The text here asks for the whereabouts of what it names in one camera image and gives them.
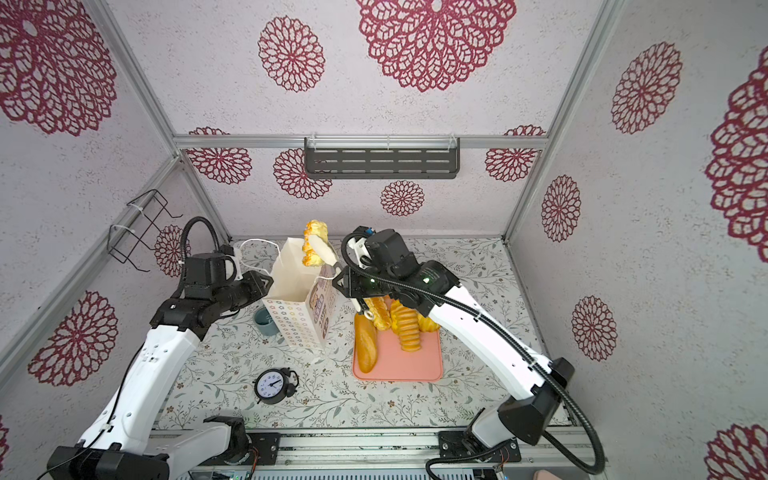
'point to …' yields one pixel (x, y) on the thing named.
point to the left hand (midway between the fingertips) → (271, 286)
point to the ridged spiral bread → (405, 322)
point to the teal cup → (265, 322)
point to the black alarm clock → (273, 386)
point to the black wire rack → (137, 232)
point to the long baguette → (367, 345)
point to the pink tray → (394, 364)
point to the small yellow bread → (427, 325)
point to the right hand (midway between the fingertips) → (332, 276)
